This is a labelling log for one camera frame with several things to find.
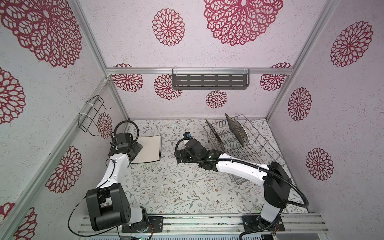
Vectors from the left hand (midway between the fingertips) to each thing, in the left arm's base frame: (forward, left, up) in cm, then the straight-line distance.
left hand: (134, 154), depth 88 cm
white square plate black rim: (+11, -6, -14) cm, 18 cm away
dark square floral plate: (+6, -48, +9) cm, 49 cm away
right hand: (-2, -28, +8) cm, 29 cm away
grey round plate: (+13, -66, +3) cm, 68 cm away
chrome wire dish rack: (+8, -79, -11) cm, 81 cm away
